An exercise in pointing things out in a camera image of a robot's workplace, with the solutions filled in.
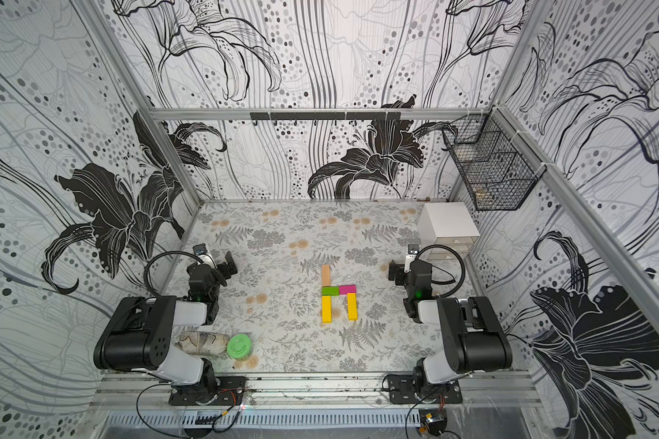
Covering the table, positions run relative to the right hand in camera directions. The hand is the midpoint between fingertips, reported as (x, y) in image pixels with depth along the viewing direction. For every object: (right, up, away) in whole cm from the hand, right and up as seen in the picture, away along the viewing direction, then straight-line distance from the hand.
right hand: (411, 257), depth 95 cm
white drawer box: (+12, +12, -2) cm, 17 cm away
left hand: (-67, 0, -1) cm, 67 cm away
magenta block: (-23, -11, -1) cm, 25 cm away
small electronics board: (-1, -40, -24) cm, 47 cm away
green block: (-28, -11, -3) cm, 31 cm away
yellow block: (-21, -15, -6) cm, 27 cm away
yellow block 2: (-30, -16, -6) cm, 34 cm away
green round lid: (-54, -23, -18) cm, 62 cm away
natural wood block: (-30, -6, +1) cm, 31 cm away
